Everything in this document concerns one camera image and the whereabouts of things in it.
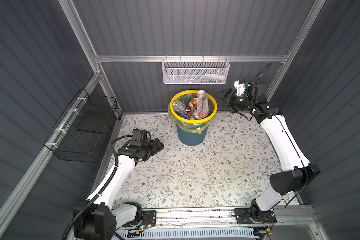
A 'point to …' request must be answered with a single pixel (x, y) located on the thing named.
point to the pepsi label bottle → (186, 116)
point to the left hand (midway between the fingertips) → (158, 148)
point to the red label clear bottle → (192, 114)
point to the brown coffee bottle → (192, 105)
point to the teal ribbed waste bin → (189, 138)
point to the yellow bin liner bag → (194, 125)
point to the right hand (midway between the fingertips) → (218, 98)
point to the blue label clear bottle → (179, 107)
